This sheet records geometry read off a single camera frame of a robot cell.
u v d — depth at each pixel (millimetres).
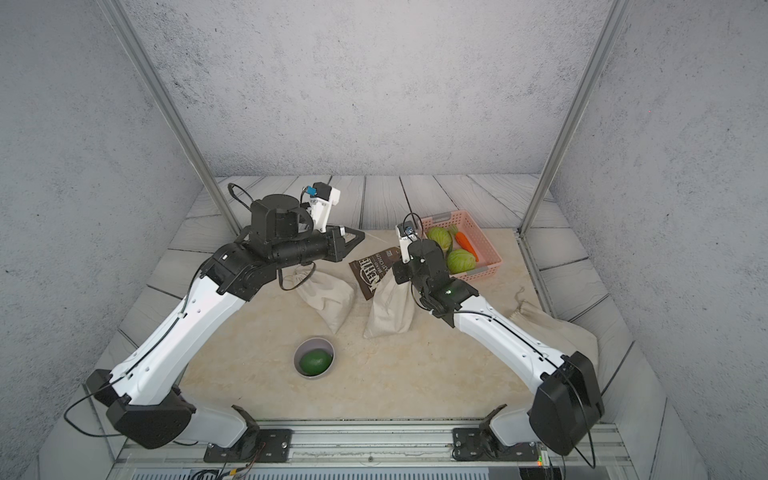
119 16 701
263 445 723
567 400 398
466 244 1131
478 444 724
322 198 546
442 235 1076
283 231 473
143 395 386
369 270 1046
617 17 702
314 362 813
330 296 893
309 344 850
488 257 1082
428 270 564
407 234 645
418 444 744
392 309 828
